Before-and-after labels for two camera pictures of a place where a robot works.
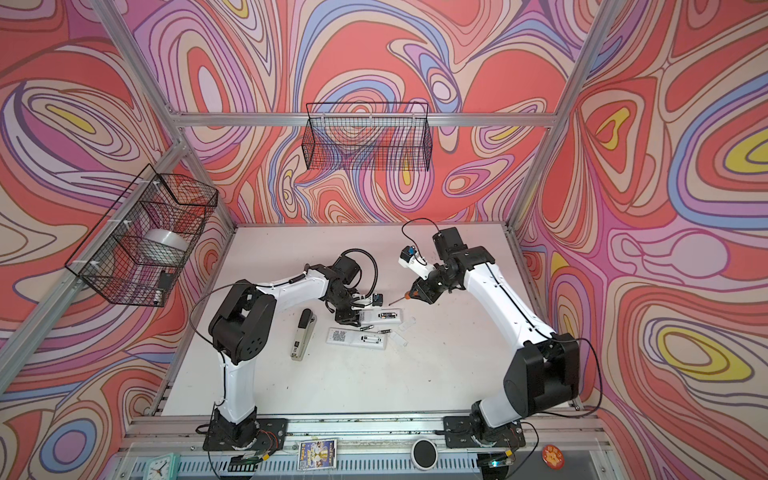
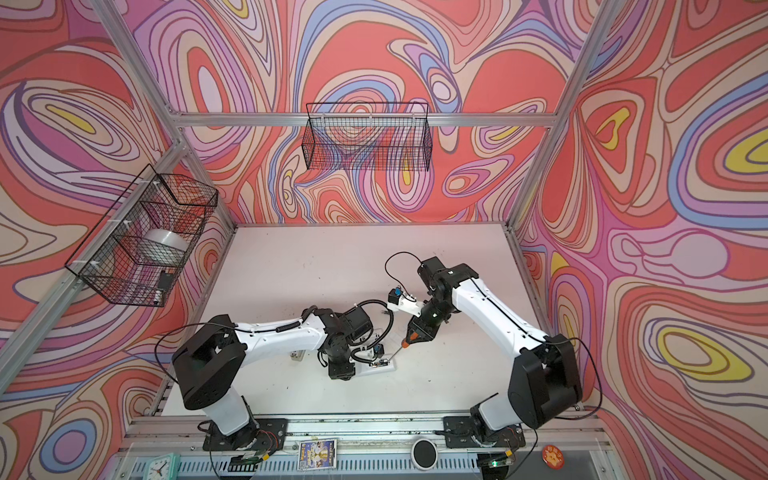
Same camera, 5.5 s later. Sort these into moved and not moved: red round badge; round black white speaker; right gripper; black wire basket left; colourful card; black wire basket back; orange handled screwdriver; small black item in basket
Moved: right gripper; orange handled screwdriver
Not moved: black wire basket back; round black white speaker; black wire basket left; colourful card; red round badge; small black item in basket
